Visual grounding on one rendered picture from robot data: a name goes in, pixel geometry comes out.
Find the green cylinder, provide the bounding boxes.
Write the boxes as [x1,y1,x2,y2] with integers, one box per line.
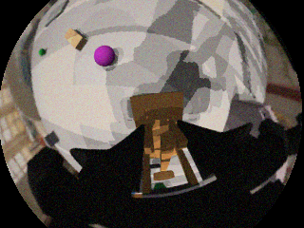
[153,182,166,189]

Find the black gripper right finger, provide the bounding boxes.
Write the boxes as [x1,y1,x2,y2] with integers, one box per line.
[178,121,254,181]

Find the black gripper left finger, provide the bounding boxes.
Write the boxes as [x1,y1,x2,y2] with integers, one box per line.
[68,124,145,194]

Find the dark purple ball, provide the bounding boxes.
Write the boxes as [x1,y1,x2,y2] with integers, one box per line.
[94,45,115,67]

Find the tan rectangular block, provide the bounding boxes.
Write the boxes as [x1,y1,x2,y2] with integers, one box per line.
[65,27,86,50]

